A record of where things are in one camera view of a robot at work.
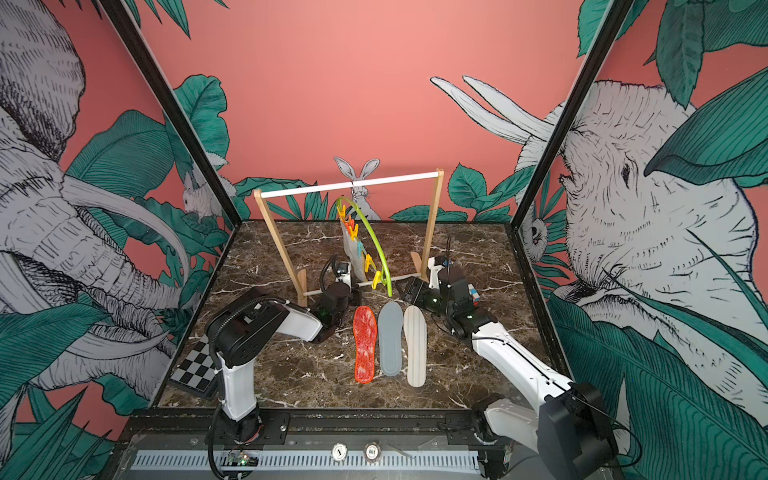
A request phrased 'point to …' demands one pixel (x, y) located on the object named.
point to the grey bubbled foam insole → (390, 330)
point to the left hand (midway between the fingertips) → (358, 274)
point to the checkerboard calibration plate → (197, 371)
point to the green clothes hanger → (372, 237)
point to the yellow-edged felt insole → (355, 249)
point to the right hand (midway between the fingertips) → (403, 283)
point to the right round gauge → (372, 452)
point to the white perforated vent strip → (306, 461)
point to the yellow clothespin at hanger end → (376, 279)
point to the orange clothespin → (348, 224)
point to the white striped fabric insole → (416, 334)
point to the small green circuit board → (238, 458)
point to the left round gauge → (339, 451)
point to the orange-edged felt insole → (365, 335)
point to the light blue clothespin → (360, 248)
